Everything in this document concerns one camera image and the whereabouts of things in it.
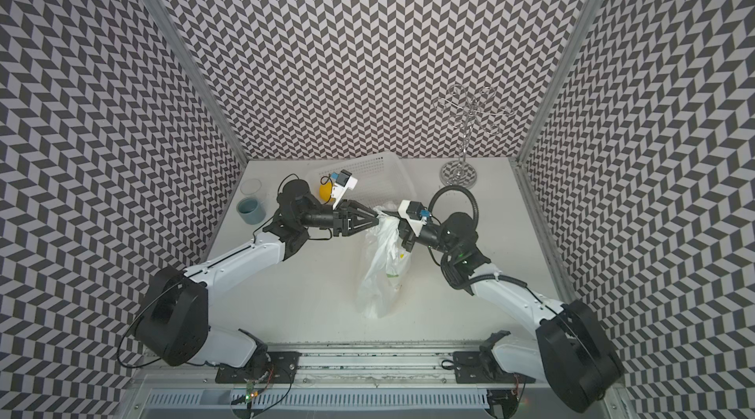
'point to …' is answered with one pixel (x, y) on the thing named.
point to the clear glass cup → (253, 188)
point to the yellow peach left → (325, 191)
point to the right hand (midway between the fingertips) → (383, 218)
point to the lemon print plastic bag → (386, 265)
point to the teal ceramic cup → (251, 210)
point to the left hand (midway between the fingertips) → (376, 223)
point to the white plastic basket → (380, 181)
